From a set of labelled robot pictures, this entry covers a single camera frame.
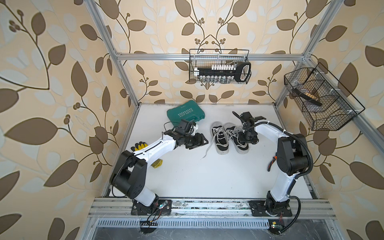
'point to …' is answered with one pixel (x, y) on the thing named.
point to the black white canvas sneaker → (220, 136)
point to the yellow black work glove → (155, 163)
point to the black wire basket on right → (324, 108)
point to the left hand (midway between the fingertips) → (203, 141)
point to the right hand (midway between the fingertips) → (245, 141)
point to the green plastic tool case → (190, 110)
